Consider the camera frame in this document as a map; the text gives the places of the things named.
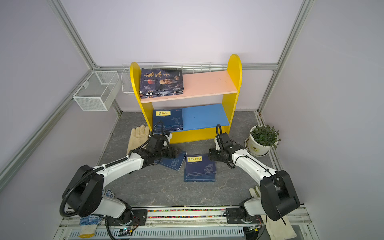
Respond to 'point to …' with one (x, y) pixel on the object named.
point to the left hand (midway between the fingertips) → (176, 151)
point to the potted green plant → (261, 138)
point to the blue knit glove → (88, 225)
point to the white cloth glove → (276, 229)
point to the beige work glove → (138, 137)
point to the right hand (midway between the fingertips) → (213, 156)
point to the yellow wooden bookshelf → (200, 120)
